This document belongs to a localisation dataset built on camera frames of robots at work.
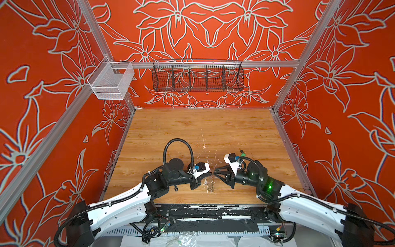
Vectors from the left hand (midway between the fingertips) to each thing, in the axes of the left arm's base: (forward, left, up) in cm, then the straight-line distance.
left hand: (210, 171), depth 67 cm
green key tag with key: (+21, -22, -20) cm, 36 cm away
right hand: (+2, -2, -2) cm, 3 cm away
